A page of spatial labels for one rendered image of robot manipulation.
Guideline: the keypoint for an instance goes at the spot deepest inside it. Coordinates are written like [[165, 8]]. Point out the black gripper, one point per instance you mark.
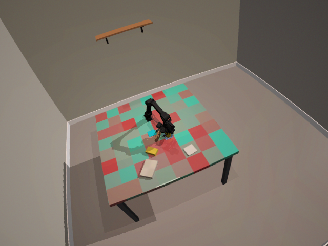
[[168, 130]]

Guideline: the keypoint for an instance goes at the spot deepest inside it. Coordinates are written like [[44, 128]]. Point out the yellow flat block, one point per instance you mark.
[[152, 151]]

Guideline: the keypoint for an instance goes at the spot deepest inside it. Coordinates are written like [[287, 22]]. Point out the brown wooden plank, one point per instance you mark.
[[157, 135]]

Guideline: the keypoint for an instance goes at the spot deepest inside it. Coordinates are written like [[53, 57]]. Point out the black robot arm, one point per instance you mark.
[[165, 117]]

